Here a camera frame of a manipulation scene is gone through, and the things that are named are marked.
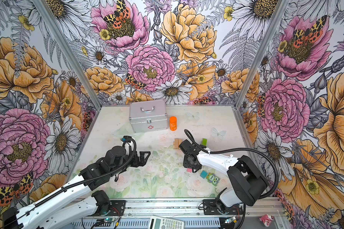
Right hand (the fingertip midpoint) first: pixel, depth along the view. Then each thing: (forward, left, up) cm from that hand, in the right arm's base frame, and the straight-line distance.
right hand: (190, 169), depth 86 cm
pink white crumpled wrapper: (-26, -33, +2) cm, 42 cm away
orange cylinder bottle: (+31, +10, +5) cm, 33 cm away
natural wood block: (+18, +7, +1) cm, 20 cm away
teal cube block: (-3, -8, -1) cm, 8 cm away
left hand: (+2, +26, +15) cm, 30 cm away
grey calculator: (-25, +16, 0) cm, 30 cm away
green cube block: (+18, -11, +2) cm, 21 cm away
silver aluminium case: (+31, +26, +13) cm, 43 cm away
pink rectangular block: (0, 0, -1) cm, 1 cm away
